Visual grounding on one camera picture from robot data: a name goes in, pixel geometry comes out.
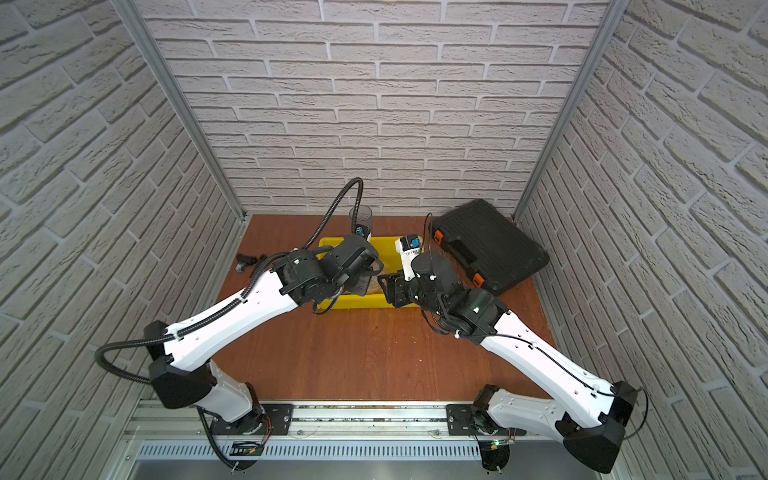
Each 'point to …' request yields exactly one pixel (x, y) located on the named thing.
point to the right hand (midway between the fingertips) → (388, 275)
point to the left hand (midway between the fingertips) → (366, 267)
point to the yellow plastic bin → (375, 297)
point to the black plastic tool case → (487, 243)
